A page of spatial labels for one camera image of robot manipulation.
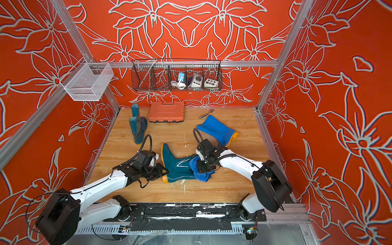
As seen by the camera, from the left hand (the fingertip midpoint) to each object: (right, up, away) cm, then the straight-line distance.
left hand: (168, 172), depth 83 cm
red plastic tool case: (-12, +35, +28) cm, 46 cm away
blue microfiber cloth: (+14, +4, +1) cm, 14 cm away
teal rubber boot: (+6, +2, +1) cm, 6 cm away
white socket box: (+24, +53, +12) cm, 59 cm away
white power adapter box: (+16, +53, +8) cm, 56 cm away
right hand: (+15, +1, 0) cm, 15 cm away
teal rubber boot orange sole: (-17, +26, +1) cm, 32 cm away
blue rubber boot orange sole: (+34, +20, +18) cm, 43 cm away
